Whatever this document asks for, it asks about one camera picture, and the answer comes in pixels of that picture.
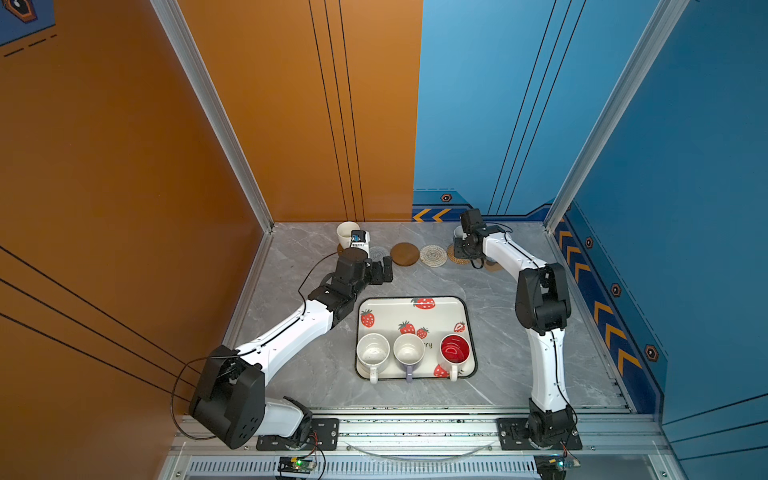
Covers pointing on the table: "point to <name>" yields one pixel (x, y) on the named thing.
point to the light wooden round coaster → (404, 254)
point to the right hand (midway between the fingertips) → (461, 250)
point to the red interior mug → (455, 349)
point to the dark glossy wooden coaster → (348, 254)
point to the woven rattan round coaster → (453, 258)
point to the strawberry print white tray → (430, 318)
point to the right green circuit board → (555, 466)
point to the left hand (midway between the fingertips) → (378, 255)
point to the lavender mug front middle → (409, 349)
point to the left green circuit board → (296, 465)
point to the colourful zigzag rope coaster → (433, 255)
